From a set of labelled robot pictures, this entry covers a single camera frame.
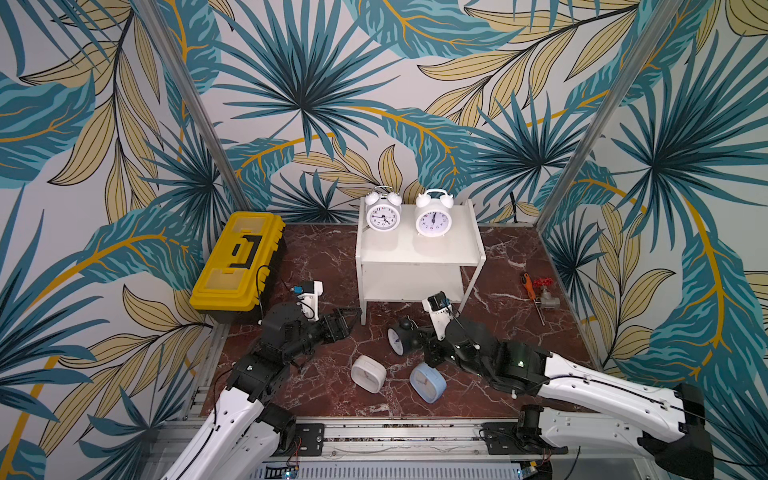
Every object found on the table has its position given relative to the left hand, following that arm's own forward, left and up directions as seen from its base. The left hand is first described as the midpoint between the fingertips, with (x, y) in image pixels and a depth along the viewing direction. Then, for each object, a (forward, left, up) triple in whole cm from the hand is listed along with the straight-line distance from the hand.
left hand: (352, 319), depth 71 cm
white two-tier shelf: (+8, -12, +11) cm, 18 cm away
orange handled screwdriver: (+21, -57, -20) cm, 64 cm away
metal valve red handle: (+17, -59, -18) cm, 64 cm away
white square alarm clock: (-8, -4, -14) cm, 17 cm away
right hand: (-3, -15, -1) cm, 15 cm away
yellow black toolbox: (+17, +32, -4) cm, 37 cm away
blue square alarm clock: (-10, -19, -14) cm, 26 cm away
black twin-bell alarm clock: (-3, -13, -4) cm, 13 cm away
